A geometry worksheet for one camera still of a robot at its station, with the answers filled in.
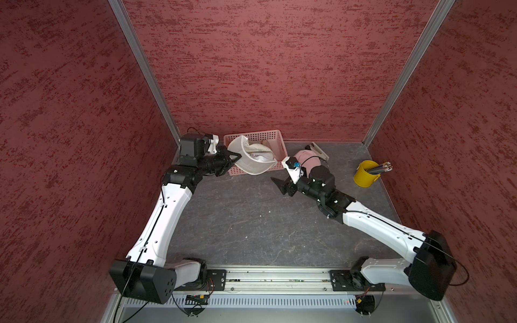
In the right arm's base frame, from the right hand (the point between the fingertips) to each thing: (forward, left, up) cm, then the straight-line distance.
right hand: (278, 173), depth 76 cm
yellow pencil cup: (+9, -42, -18) cm, 47 cm away
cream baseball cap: (+4, +9, +5) cm, 11 cm away
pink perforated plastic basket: (+44, -1, -24) cm, 50 cm away
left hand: (+1, +14, +8) cm, 16 cm away
